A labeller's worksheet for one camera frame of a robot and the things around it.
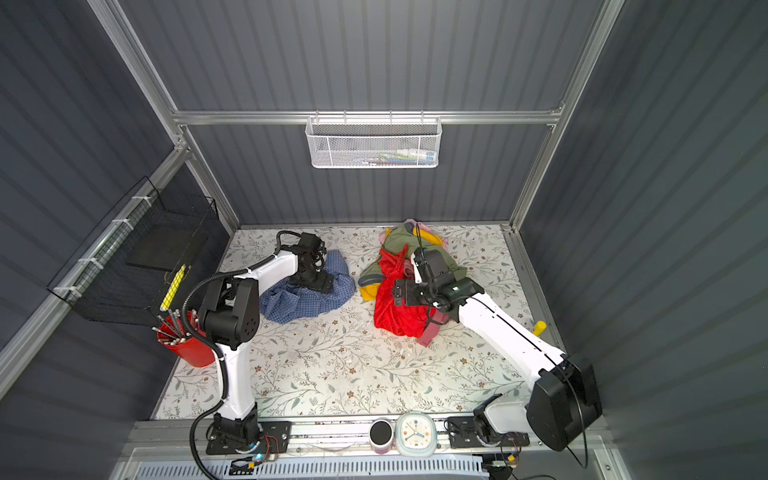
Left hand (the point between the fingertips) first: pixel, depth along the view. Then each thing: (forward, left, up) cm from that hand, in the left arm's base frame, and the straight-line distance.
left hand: (314, 284), depth 102 cm
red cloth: (-19, -29, +6) cm, 35 cm away
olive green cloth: (+11, -28, +8) cm, 31 cm away
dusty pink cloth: (-21, -37, +4) cm, 43 cm away
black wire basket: (-12, +39, +26) cm, 49 cm away
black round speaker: (-47, -21, +4) cm, 51 cm away
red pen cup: (-25, +27, +13) cm, 39 cm away
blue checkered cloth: (-12, +4, +8) cm, 15 cm away
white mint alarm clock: (-47, -30, +1) cm, 55 cm away
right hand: (-15, -31, +15) cm, 37 cm away
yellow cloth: (-4, -19, 0) cm, 19 cm away
